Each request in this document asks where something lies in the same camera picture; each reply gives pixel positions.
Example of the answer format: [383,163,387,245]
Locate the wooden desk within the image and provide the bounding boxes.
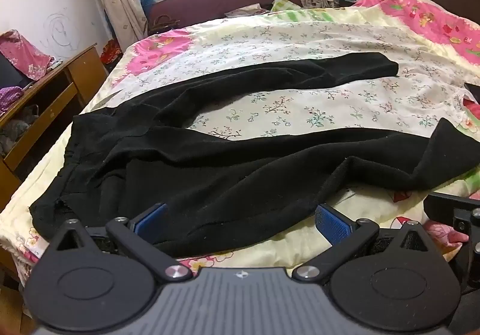
[0,43,109,204]

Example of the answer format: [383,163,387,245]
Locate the red patterned cloth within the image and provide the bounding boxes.
[99,38,124,65]

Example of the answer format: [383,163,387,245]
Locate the black monitor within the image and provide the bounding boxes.
[0,53,31,88]

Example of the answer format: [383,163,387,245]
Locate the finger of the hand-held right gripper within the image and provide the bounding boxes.
[424,190,480,257]

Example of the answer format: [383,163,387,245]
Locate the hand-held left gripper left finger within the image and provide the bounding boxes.
[49,203,193,281]

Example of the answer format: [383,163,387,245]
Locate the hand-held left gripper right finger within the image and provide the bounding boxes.
[292,203,436,281]

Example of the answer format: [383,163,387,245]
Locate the pink floral blanket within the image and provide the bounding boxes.
[424,220,467,257]

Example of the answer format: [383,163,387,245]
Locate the pink floral cloth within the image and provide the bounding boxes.
[0,29,53,81]

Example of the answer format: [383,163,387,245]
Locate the black pants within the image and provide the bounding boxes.
[29,52,480,258]

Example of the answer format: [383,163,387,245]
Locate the floral bed quilt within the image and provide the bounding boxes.
[0,0,480,283]

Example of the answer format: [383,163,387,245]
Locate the grey cloth bundle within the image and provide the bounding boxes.
[0,106,38,157]

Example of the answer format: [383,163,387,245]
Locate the purple cloth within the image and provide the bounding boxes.
[0,86,24,116]

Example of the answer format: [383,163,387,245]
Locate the pale green printed cloth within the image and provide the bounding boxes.
[225,0,302,17]

